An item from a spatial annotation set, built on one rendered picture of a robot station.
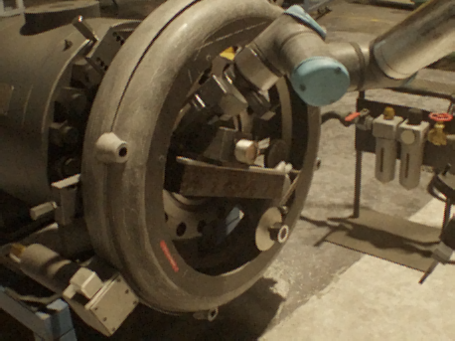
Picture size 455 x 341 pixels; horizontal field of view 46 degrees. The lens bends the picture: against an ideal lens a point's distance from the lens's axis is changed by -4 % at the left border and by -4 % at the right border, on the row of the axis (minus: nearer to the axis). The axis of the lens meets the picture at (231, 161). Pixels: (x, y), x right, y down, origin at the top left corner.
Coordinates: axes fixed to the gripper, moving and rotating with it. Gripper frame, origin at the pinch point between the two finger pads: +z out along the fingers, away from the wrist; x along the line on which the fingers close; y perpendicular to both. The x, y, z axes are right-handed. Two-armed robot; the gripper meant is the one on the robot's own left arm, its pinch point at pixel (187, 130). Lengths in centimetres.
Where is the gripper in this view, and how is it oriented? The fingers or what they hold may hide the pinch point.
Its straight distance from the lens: 116.0
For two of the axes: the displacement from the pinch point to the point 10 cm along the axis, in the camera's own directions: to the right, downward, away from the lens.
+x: -4.2, -0.4, -9.1
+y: -5.5, -7.8, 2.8
